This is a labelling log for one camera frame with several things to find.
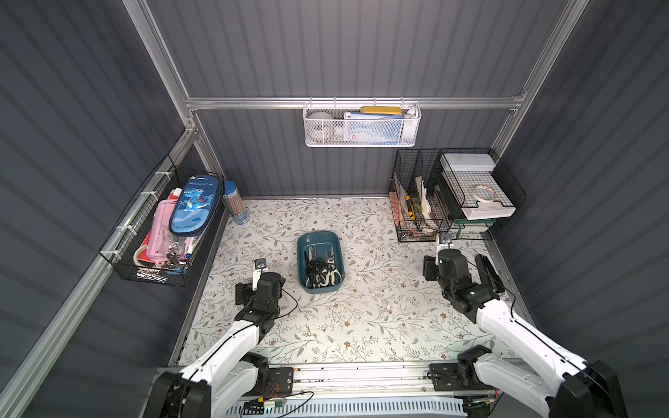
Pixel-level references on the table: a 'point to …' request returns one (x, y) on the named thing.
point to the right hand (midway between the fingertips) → (442, 255)
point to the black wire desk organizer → (452, 193)
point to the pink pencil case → (161, 240)
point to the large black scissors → (314, 267)
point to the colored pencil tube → (234, 203)
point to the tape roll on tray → (484, 193)
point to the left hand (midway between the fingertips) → (253, 282)
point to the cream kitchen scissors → (331, 272)
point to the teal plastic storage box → (324, 240)
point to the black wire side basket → (125, 249)
